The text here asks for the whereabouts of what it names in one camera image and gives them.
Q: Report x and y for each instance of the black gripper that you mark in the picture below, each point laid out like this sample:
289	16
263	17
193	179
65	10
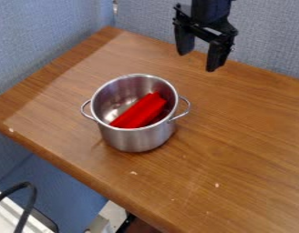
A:
205	14

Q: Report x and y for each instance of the stainless steel pot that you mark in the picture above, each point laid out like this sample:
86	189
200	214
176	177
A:
115	97

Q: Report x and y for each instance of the red rectangular block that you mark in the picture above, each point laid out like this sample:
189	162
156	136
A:
142	113

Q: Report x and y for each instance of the white appliance with black edge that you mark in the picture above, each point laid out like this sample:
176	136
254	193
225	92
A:
38	223

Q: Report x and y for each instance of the white table frame bracket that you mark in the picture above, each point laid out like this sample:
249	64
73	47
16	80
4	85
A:
113	220

